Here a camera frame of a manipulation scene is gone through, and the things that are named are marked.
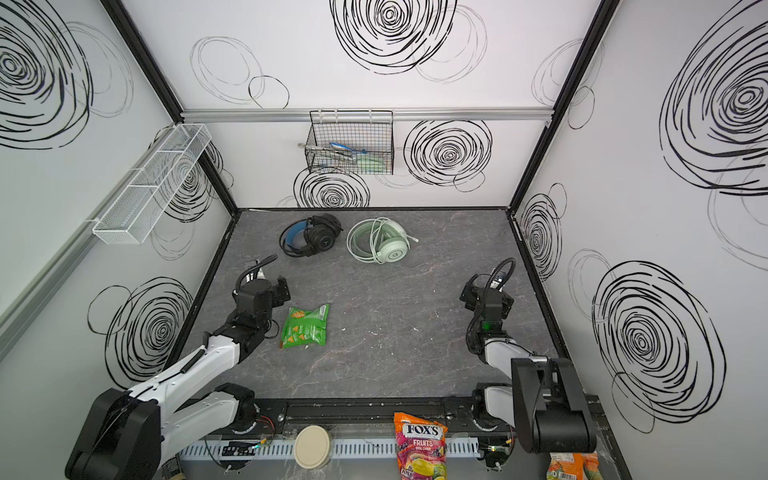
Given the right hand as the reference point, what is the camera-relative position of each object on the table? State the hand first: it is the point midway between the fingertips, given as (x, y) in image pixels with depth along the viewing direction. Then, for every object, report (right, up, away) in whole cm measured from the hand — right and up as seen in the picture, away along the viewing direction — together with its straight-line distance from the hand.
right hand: (485, 285), depth 89 cm
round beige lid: (-46, -31, -25) cm, 61 cm away
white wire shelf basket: (-92, +24, -14) cm, 96 cm away
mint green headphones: (-31, +13, +17) cm, 38 cm away
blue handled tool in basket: (-43, +42, +2) cm, 61 cm away
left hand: (-64, +2, -3) cm, 64 cm away
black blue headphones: (-55, +15, +13) cm, 58 cm away
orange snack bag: (+11, -35, -25) cm, 45 cm away
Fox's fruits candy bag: (-22, -33, -22) cm, 45 cm away
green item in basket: (-35, +36, -2) cm, 50 cm away
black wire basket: (-45, +54, +35) cm, 79 cm away
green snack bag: (-53, -11, -4) cm, 54 cm away
